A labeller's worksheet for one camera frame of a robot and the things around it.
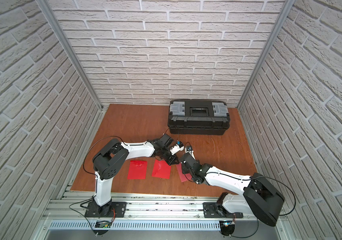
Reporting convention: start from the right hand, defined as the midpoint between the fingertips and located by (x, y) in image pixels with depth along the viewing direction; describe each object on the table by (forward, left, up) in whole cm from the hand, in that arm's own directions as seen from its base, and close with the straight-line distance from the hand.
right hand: (188, 162), depth 87 cm
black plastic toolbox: (+23, -9, +14) cm, 28 cm away
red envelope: (-1, +31, -4) cm, 31 cm away
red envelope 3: (-7, +3, -5) cm, 9 cm away
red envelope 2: (-2, +16, -3) cm, 17 cm away
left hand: (+2, +4, -2) cm, 5 cm away
